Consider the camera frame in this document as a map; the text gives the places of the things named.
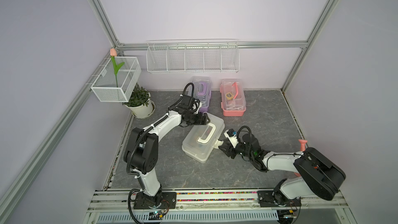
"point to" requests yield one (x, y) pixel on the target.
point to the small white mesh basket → (104, 89)
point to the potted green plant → (140, 103)
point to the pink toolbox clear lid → (235, 86)
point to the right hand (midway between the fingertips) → (221, 142)
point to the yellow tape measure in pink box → (229, 96)
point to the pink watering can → (302, 144)
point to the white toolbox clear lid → (202, 139)
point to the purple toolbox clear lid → (202, 90)
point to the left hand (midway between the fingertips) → (205, 122)
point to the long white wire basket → (193, 56)
